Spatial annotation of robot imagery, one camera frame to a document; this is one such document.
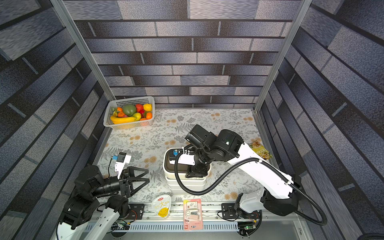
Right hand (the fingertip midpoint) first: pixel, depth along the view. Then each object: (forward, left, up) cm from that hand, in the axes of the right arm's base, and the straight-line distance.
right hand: (187, 165), depth 61 cm
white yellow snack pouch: (-11, +12, -19) cm, 25 cm away
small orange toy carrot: (+49, +55, -21) cm, 76 cm away
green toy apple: (+44, +39, -18) cm, 62 cm away
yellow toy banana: (+40, +55, -18) cm, 71 cm away
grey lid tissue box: (-4, +5, -27) cm, 28 cm away
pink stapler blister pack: (-14, -2, -26) cm, 29 cm away
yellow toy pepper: (+56, +36, -21) cm, 70 cm away
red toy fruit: (+55, +41, -21) cm, 72 cm away
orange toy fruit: (+48, +33, -22) cm, 62 cm away
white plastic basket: (+58, +60, -18) cm, 85 cm away
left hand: (-6, +15, 0) cm, 16 cm away
